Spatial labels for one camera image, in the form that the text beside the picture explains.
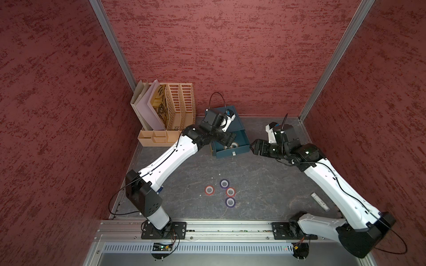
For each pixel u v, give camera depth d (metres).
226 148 0.85
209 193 0.85
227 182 0.89
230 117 0.66
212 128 0.56
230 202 0.83
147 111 0.92
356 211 0.39
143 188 0.41
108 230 0.76
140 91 0.93
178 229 0.74
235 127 0.68
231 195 0.85
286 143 0.52
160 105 1.00
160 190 0.85
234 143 0.87
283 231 0.74
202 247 0.77
